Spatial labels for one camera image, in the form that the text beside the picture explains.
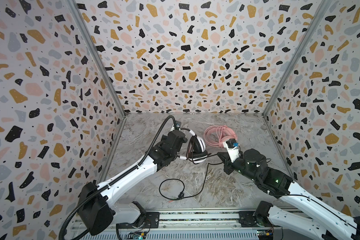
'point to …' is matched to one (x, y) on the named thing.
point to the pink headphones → (216, 135)
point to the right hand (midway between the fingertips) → (217, 151)
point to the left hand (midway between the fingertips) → (172, 133)
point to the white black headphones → (197, 153)
